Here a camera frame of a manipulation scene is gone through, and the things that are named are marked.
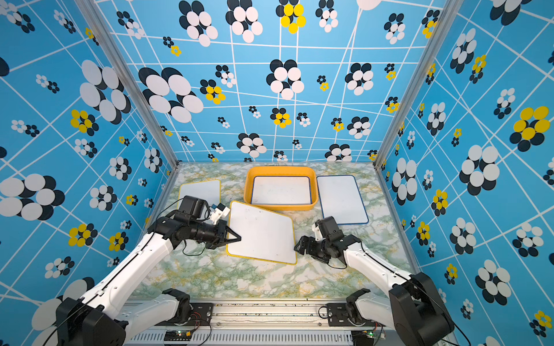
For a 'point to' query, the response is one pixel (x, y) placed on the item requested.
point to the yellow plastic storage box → (266, 171)
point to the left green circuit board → (177, 335)
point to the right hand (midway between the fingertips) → (305, 250)
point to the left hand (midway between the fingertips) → (242, 236)
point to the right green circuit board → (363, 337)
